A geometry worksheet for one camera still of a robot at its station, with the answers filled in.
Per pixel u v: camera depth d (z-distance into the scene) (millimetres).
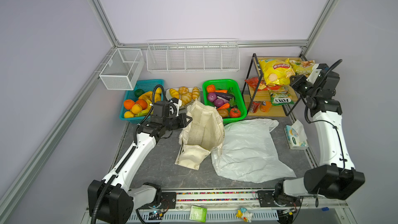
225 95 1119
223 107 1052
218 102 1078
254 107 993
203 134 956
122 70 997
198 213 690
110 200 377
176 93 1157
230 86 1164
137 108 952
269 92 940
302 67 786
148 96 1087
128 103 992
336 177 394
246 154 873
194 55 1002
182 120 668
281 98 906
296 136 884
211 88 1119
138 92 1145
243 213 676
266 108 1026
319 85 534
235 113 993
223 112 1015
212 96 1089
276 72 741
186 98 1115
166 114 620
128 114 964
